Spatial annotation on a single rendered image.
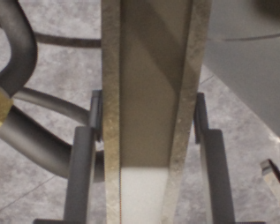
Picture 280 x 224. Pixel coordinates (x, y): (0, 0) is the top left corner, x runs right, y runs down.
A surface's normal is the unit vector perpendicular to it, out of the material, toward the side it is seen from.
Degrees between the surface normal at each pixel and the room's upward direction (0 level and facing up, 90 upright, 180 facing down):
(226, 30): 48
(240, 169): 0
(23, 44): 53
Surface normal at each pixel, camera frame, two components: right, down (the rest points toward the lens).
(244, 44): -0.50, 0.84
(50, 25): 0.05, 0.61
